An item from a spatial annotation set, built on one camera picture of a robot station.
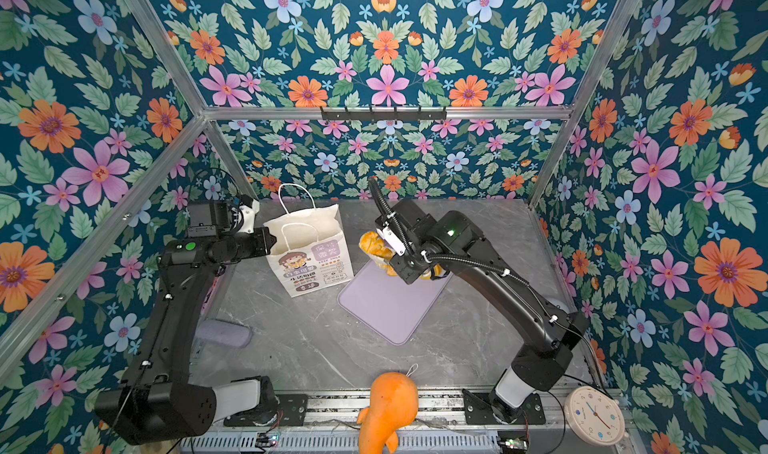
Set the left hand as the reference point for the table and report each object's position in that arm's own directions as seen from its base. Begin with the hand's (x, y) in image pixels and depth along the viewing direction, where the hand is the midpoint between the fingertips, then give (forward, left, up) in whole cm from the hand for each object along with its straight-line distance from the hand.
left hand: (276, 229), depth 73 cm
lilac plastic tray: (-9, -26, -30) cm, 41 cm away
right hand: (-11, -32, -1) cm, 34 cm away
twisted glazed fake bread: (-4, -25, -6) cm, 26 cm away
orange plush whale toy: (-37, -27, -21) cm, 51 cm away
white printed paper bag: (-2, -7, -8) cm, 11 cm away
